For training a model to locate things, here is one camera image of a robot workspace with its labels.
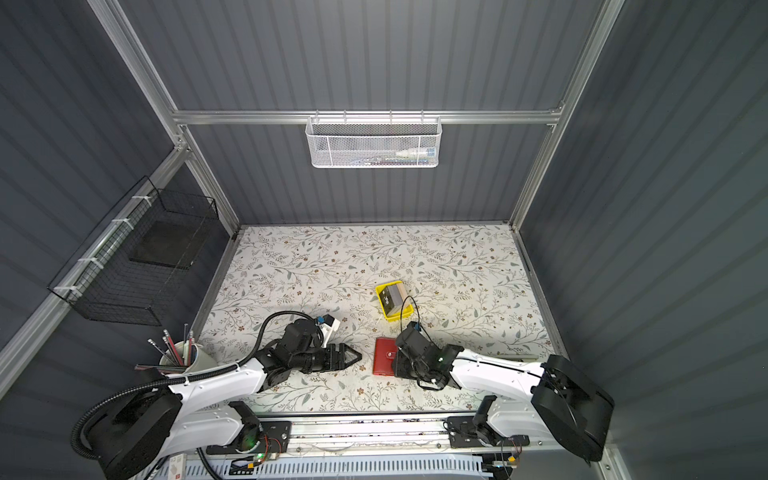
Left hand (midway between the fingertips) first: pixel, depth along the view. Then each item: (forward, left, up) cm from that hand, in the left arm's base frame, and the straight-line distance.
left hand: (355, 359), depth 82 cm
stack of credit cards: (+19, -11, 0) cm, 22 cm away
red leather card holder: (+1, -8, -3) cm, 9 cm away
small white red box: (-22, +41, -4) cm, 47 cm away
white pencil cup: (+2, +44, +4) cm, 44 cm away
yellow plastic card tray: (+14, -12, -2) cm, 19 cm away
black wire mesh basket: (+17, +54, +23) cm, 61 cm away
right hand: (-2, -11, -4) cm, 12 cm away
